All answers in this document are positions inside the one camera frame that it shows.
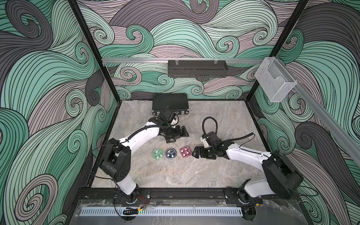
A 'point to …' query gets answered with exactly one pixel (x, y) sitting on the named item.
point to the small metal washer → (192, 108)
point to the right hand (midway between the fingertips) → (196, 155)
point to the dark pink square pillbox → (185, 151)
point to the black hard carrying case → (176, 102)
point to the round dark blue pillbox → (170, 153)
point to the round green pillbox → (158, 153)
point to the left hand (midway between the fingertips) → (183, 136)
